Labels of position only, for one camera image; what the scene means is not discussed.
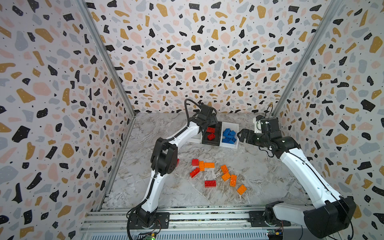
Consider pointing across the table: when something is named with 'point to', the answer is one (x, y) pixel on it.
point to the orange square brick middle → (226, 176)
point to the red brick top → (210, 129)
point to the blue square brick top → (232, 133)
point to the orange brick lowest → (241, 189)
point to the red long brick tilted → (194, 173)
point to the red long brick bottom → (211, 183)
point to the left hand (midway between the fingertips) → (215, 116)
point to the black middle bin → (216, 141)
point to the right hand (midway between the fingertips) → (244, 132)
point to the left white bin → (197, 138)
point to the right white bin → (233, 126)
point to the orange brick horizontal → (209, 165)
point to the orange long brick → (233, 180)
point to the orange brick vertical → (201, 165)
